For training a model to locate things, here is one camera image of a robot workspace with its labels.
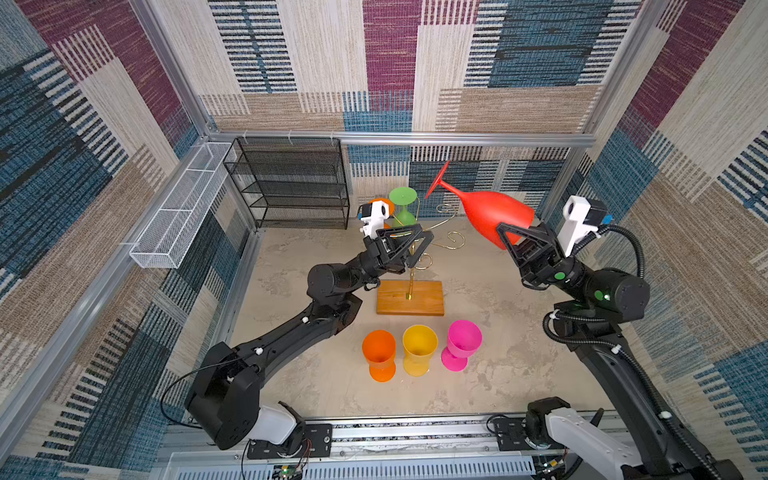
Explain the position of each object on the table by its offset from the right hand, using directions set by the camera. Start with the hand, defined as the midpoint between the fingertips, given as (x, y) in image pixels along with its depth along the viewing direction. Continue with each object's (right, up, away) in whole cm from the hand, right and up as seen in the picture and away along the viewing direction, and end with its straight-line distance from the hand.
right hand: (494, 234), depth 49 cm
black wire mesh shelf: (-52, +22, +61) cm, 83 cm away
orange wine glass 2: (-17, +9, +30) cm, 35 cm away
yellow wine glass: (-9, -27, +30) cm, 42 cm away
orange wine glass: (-19, -27, +27) cm, 43 cm away
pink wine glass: (+3, -26, +31) cm, 40 cm away
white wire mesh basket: (-69, +1, +22) cm, 73 cm away
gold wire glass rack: (-4, +8, +28) cm, 30 cm away
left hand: (-11, 0, +1) cm, 11 cm away
